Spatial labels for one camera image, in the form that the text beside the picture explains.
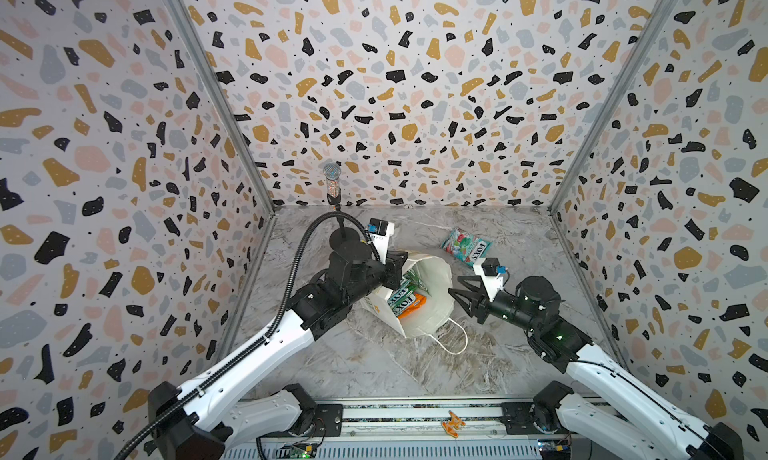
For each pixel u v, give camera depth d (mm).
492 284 624
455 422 732
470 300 642
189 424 370
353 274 506
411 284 874
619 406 474
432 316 812
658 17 750
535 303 551
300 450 702
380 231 585
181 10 716
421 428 731
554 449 716
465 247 1063
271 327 449
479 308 629
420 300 877
